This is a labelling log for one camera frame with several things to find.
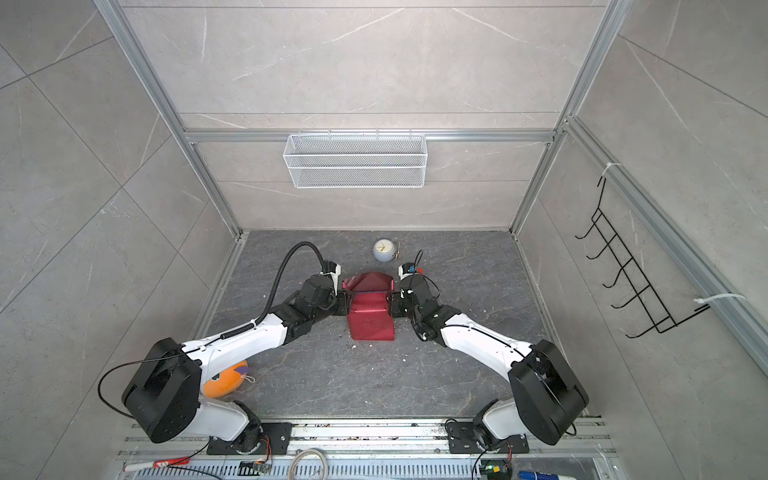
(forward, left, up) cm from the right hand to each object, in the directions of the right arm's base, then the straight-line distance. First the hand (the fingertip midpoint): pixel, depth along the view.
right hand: (392, 293), depth 87 cm
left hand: (+1, +13, +2) cm, 13 cm away
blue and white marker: (-44, -32, -11) cm, 55 cm away
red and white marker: (-40, +57, -10) cm, 70 cm away
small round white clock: (+25, +3, -9) cm, 27 cm away
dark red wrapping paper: (-5, +7, +1) cm, 8 cm away
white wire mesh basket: (+42, +11, +18) cm, 47 cm away
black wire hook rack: (-15, -55, +20) cm, 60 cm away
